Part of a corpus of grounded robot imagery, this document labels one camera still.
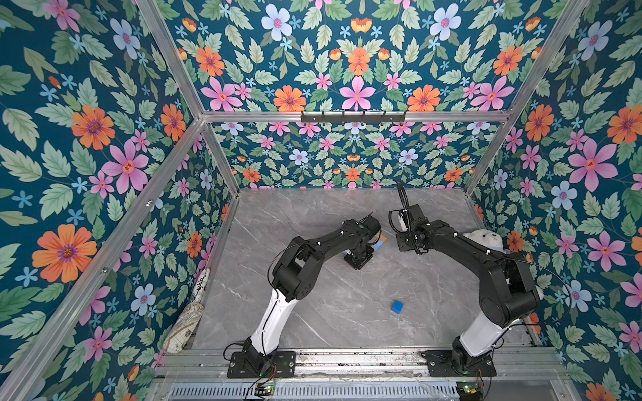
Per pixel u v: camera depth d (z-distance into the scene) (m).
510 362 0.75
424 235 0.66
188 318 0.80
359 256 0.82
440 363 0.73
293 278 0.56
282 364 0.74
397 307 0.84
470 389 0.72
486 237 0.92
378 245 0.99
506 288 0.47
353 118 0.93
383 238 1.01
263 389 0.72
